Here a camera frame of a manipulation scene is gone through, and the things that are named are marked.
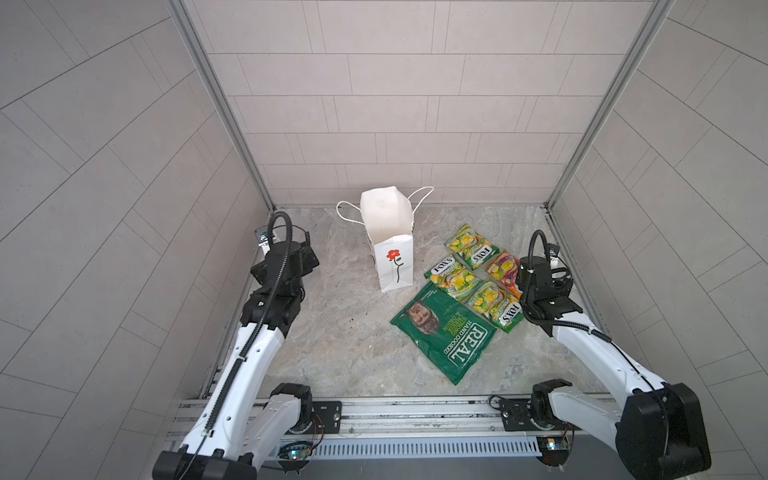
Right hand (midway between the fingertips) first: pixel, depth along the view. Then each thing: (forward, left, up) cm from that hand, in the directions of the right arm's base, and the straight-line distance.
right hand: (540, 270), depth 84 cm
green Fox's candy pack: (+17, +15, -9) cm, 24 cm away
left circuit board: (-37, +66, -9) cm, 76 cm away
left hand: (+3, +66, +14) cm, 68 cm away
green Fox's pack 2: (+5, +23, -9) cm, 25 cm away
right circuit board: (-40, +7, -14) cm, 43 cm away
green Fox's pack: (-5, +12, -9) cm, 16 cm away
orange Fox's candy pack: (+5, +7, -7) cm, 11 cm away
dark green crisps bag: (-12, +28, -11) cm, 32 cm away
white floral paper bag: (+22, +42, 0) cm, 48 cm away
